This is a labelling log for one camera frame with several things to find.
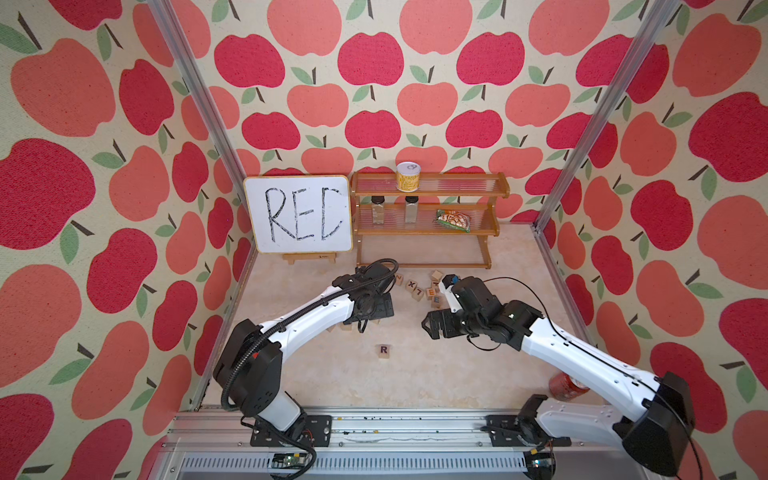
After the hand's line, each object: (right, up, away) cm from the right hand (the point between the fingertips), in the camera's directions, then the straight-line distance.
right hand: (437, 326), depth 78 cm
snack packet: (+9, +30, +17) cm, 36 cm away
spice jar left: (-16, +33, +18) cm, 41 cm away
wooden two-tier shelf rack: (+12, +39, +41) cm, 58 cm away
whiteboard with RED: (-43, +33, +23) cm, 59 cm away
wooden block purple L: (-3, +5, +20) cm, 21 cm away
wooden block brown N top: (-9, +10, +24) cm, 27 cm away
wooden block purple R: (-14, -9, +8) cm, 19 cm away
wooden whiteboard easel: (-33, +18, +27) cm, 46 cm away
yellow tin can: (-7, +42, +10) cm, 44 cm away
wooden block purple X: (-5, +8, +22) cm, 24 cm away
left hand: (-16, +1, +7) cm, 17 cm away
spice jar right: (-5, +34, +18) cm, 39 cm away
